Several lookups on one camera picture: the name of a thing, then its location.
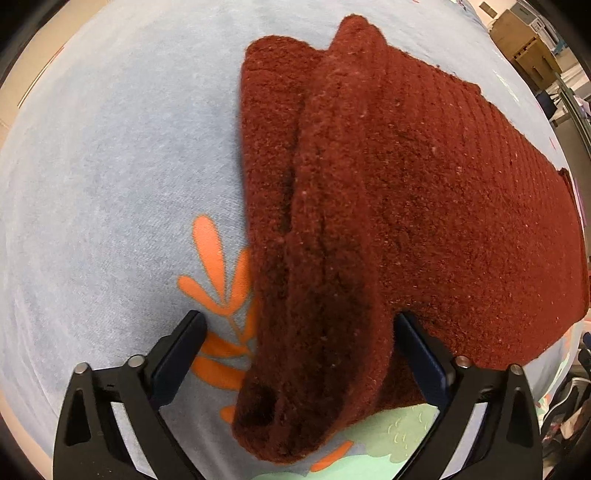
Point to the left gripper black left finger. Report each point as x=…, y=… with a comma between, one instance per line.
x=88, y=442

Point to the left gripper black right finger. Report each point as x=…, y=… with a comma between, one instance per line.
x=487, y=427

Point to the dark red knitted sweater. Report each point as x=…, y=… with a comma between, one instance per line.
x=376, y=183

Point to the light blue patterned bedsheet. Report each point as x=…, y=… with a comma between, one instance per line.
x=121, y=200

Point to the dark navy bag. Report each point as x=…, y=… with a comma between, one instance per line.
x=547, y=102

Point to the wooden drawer cabinet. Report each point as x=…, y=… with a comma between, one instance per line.
x=521, y=36

